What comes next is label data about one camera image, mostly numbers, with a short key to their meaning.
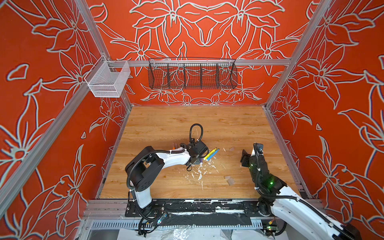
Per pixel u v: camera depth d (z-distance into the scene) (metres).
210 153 0.92
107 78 0.93
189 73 1.01
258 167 0.58
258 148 0.67
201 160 0.90
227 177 0.83
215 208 0.74
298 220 0.53
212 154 0.92
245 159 0.72
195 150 0.71
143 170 0.46
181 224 0.70
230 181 0.81
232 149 0.95
